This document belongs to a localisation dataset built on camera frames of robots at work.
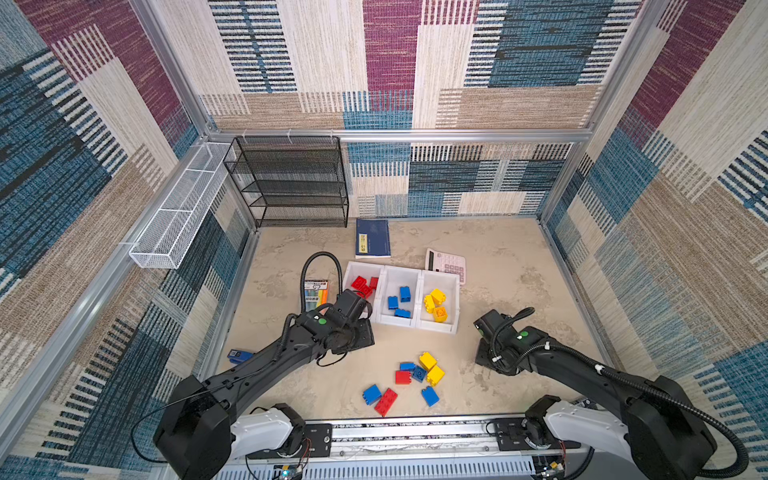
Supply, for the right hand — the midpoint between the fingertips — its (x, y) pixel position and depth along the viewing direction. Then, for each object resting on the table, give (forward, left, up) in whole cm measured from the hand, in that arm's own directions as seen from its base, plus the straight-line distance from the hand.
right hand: (487, 363), depth 85 cm
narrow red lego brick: (+27, +32, +2) cm, 41 cm away
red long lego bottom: (-10, +28, +1) cm, 30 cm away
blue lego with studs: (+15, +23, +2) cm, 27 cm away
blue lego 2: (-7, +32, +1) cm, 33 cm away
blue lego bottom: (-8, +17, 0) cm, 19 cm away
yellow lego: (-3, +15, +1) cm, 15 cm away
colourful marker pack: (+24, +50, +1) cm, 56 cm away
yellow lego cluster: (+20, +11, +2) cm, 23 cm away
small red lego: (-3, +23, -1) cm, 24 cm away
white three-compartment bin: (+23, +16, +7) cm, 29 cm away
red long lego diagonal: (+23, +34, +3) cm, 41 cm away
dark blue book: (+47, +32, 0) cm, 57 cm away
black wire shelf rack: (+61, +61, +18) cm, 88 cm away
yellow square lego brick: (+14, +11, +3) cm, 18 cm away
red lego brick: (+27, +36, +2) cm, 45 cm away
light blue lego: (0, +22, 0) cm, 22 cm away
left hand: (+6, +32, +9) cm, 34 cm away
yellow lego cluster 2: (+1, +17, +2) cm, 17 cm away
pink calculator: (+34, +6, +1) cm, 35 cm away
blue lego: (+22, +21, +2) cm, 31 cm away
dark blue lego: (-2, +19, 0) cm, 19 cm away
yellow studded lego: (+18, +14, +2) cm, 23 cm away
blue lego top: (+20, +25, +1) cm, 32 cm away
